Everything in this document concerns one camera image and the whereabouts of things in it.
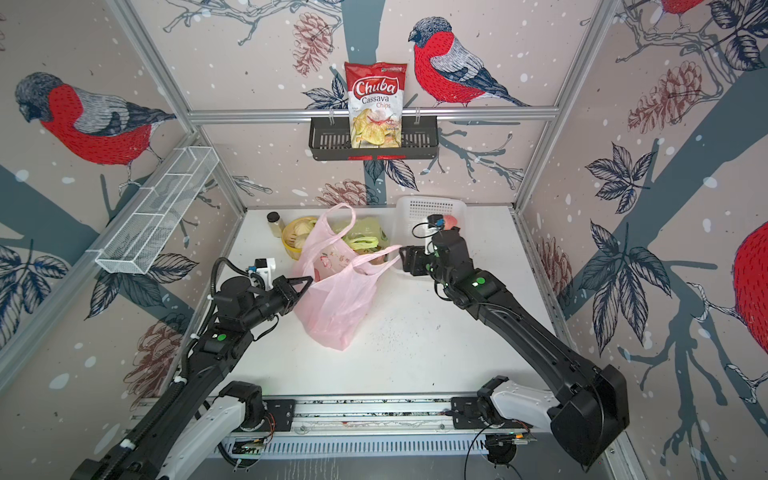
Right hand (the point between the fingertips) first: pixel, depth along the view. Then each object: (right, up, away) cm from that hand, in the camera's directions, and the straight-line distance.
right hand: (411, 246), depth 77 cm
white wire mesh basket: (-68, +1, -6) cm, 68 cm away
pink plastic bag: (-20, -12, -2) cm, 23 cm away
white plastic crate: (+1, +11, +37) cm, 38 cm away
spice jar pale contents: (-48, +7, +29) cm, 57 cm away
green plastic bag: (-14, +3, +16) cm, 21 cm away
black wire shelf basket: (-25, +33, +17) cm, 45 cm away
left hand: (-25, -7, -3) cm, 26 cm away
